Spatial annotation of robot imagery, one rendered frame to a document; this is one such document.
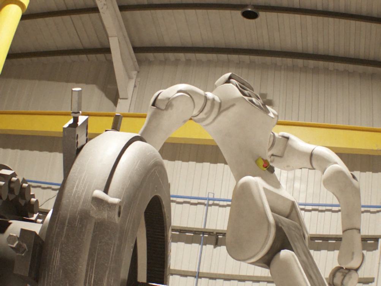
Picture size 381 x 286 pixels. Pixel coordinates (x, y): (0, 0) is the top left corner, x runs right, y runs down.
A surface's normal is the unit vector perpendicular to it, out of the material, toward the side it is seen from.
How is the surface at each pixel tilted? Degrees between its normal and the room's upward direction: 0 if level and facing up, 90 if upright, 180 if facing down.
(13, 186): 105
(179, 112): 121
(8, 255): 70
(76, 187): 64
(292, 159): 126
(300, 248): 55
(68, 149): 130
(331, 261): 90
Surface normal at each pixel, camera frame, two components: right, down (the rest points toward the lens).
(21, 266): -0.04, -0.45
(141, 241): 0.51, 0.47
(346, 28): -0.15, 0.87
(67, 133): -0.12, 0.31
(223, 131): -0.43, -0.06
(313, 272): 0.64, -0.68
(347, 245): -0.69, -0.48
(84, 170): 0.04, -0.81
